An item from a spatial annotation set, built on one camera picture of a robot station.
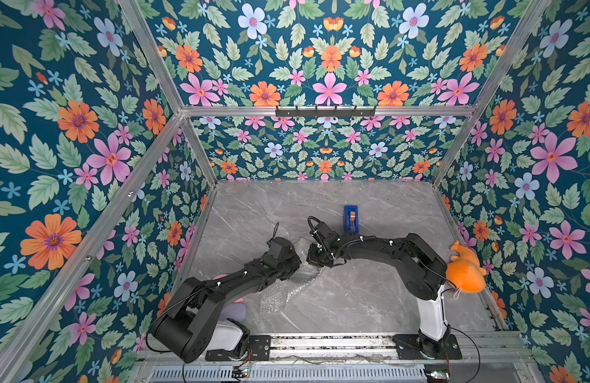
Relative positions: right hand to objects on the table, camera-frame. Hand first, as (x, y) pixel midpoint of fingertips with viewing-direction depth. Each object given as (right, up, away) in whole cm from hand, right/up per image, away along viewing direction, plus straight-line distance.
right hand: (310, 256), depth 92 cm
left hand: (-1, 0, -4) cm, 4 cm away
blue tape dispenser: (+17, +14, +6) cm, 23 cm away
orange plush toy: (+53, -3, -12) cm, 54 cm away
